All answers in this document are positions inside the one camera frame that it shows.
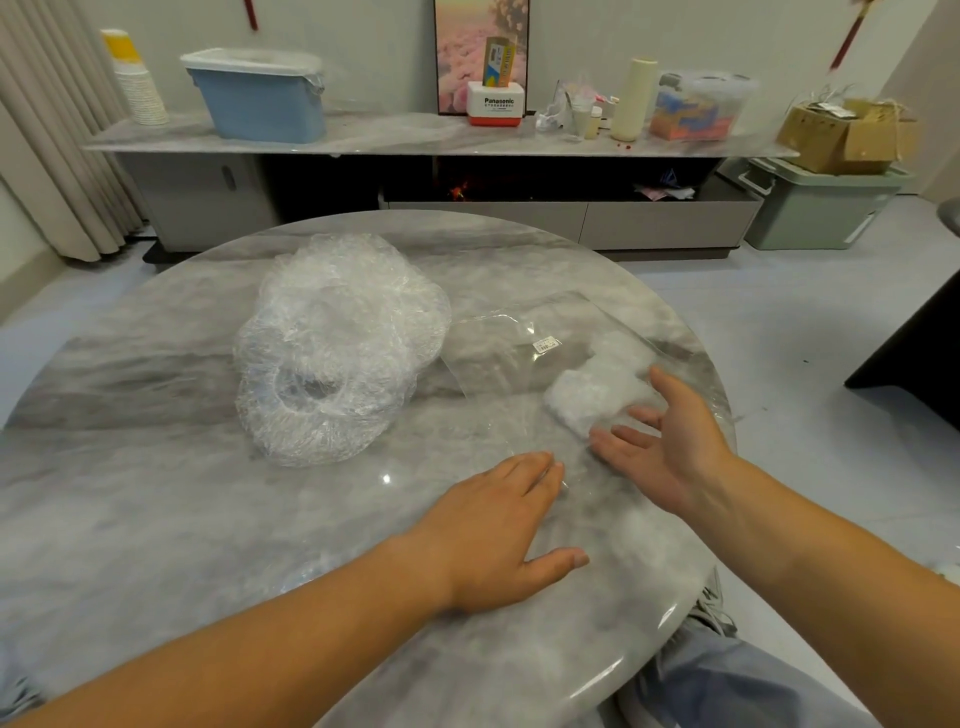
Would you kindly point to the person's right hand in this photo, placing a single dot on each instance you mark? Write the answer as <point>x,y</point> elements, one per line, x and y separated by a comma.
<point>683,458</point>

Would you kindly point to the person's left hand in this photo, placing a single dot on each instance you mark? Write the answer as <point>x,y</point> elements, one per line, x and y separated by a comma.
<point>488,540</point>

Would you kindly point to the clear plastic bag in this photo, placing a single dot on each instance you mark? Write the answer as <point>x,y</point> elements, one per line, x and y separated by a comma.
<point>495,360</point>

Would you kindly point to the pile of clear plastic caps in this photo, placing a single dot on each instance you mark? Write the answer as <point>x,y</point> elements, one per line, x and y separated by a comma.
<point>338,338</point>

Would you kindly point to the person's right forearm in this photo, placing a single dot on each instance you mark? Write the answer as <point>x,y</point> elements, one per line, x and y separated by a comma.
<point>855,585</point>

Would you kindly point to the person's left forearm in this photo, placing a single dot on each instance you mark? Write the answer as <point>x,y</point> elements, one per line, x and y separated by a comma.
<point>255,660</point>

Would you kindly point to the person's blue jeans leg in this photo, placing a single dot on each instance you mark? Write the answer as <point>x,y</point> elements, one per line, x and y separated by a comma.
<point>735,683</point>

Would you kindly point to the green storage bin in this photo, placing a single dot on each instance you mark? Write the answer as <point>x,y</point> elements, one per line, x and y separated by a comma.
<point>818,210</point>

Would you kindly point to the blue storage box white lid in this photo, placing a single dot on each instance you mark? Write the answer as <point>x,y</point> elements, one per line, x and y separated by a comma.
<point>255,98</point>

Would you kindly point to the grey sneaker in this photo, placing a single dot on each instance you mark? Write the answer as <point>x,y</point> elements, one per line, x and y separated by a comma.
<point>716,612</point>

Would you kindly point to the small white cup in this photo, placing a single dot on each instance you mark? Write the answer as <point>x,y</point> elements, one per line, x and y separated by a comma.
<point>587,123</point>

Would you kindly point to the clear container colourful contents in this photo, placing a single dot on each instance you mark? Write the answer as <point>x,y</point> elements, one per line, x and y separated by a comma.
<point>702,108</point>

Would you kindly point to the brown cardboard box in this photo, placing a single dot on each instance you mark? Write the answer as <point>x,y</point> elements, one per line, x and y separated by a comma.
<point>840,138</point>

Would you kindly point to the cream paper roll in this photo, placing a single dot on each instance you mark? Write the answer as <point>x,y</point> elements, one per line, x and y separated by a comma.
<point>633,98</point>

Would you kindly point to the crumpled clear wrapper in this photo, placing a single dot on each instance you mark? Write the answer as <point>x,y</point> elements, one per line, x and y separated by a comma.
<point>555,108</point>

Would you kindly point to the red and white box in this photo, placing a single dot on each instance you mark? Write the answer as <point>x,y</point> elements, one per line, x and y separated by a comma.
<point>497,105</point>

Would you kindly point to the colourful standing card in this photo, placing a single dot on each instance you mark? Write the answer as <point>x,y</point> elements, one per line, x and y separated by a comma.
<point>500,60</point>

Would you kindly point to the red hanging ornament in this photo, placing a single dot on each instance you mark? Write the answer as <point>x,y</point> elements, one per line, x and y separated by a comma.
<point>852,33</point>
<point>251,12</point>

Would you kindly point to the long grey low cabinet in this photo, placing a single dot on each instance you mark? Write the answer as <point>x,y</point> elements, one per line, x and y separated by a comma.
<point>180,195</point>

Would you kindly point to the pink framed picture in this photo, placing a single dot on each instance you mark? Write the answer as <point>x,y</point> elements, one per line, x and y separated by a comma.
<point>458,45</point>

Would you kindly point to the stack of paper cups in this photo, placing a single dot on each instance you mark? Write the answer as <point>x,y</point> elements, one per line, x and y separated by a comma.
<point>138,87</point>

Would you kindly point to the beige curtain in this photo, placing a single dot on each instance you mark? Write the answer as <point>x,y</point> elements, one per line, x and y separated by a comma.
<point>53,150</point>

